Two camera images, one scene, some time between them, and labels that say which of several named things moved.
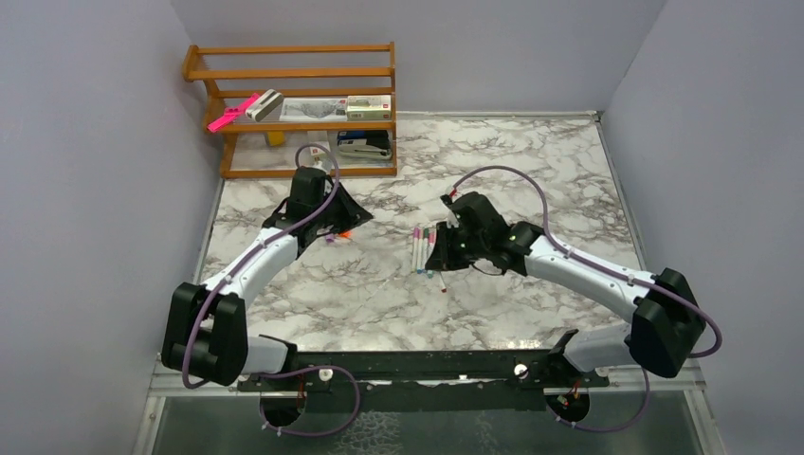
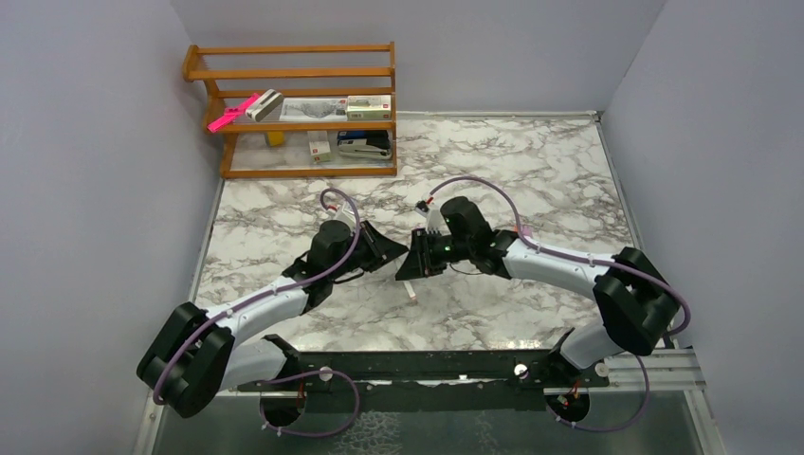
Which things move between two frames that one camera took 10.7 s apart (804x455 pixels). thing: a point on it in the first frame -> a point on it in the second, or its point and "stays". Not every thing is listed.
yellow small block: (276, 137) stays
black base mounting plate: (425, 382) stays
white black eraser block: (264, 106) stays
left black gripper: (354, 214) -> (384, 249)
